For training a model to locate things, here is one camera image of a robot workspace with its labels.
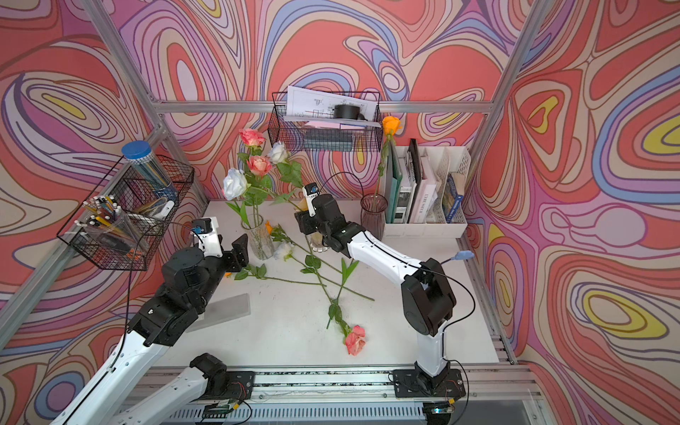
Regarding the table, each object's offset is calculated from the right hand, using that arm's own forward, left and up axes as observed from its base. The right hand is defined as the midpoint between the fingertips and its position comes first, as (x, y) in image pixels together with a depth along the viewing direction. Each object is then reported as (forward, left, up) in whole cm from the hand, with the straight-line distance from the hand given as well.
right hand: (305, 217), depth 86 cm
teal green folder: (+8, -29, +6) cm, 31 cm away
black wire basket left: (-6, +43, +11) cm, 44 cm away
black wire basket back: (+34, -6, +8) cm, 36 cm away
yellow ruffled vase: (+3, -2, -19) cm, 19 cm away
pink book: (+9, -41, 0) cm, 42 cm away
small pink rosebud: (+2, +21, +2) cm, 21 cm away
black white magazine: (+20, -38, +6) cm, 44 cm away
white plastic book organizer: (+30, -59, -1) cm, 66 cm away
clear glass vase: (0, +18, -14) cm, 22 cm away
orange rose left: (-8, +19, -20) cm, 29 cm away
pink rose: (-33, -14, -18) cm, 40 cm away
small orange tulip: (-23, -9, -20) cm, 32 cm away
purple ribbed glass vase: (+9, -24, -6) cm, 26 cm away
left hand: (-16, +15, +11) cm, 24 cm away
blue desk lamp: (-17, -47, 0) cm, 50 cm away
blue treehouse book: (+11, -56, -6) cm, 57 cm away
